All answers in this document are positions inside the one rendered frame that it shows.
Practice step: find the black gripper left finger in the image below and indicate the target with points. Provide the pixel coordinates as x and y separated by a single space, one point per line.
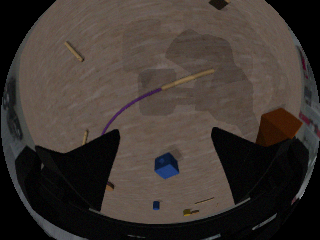
86 169

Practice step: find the blue block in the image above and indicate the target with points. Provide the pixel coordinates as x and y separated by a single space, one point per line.
166 165

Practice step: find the blue cylinder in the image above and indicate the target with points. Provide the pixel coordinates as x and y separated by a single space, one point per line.
156 205

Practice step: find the yellow cube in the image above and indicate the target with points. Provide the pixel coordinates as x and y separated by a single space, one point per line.
187 212

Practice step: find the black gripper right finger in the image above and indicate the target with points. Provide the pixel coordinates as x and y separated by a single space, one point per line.
244 163

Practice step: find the round wooden button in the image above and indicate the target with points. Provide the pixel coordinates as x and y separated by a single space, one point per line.
110 187

